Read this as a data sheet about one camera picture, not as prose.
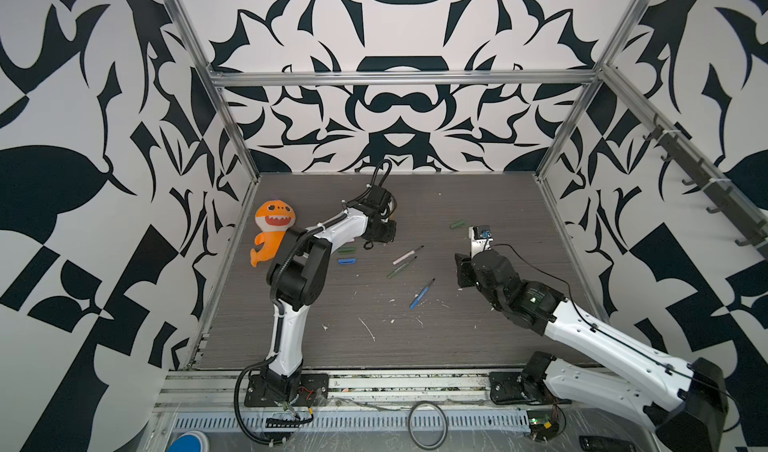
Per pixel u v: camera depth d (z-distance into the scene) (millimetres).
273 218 964
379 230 838
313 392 717
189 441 665
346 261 964
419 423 702
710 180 585
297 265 581
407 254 967
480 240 658
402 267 945
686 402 395
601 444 672
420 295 892
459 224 1051
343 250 994
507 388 741
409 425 689
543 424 710
